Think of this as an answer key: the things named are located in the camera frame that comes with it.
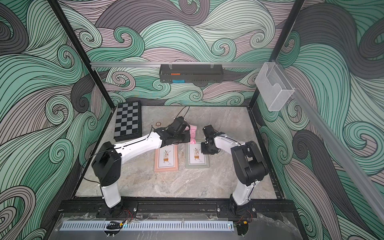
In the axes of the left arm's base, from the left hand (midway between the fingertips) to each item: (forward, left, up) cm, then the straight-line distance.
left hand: (191, 135), depth 86 cm
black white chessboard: (+19, +46, -11) cm, 51 cm away
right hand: (-3, -11, -14) cm, 19 cm away
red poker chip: (+20, +24, -15) cm, 35 cm away
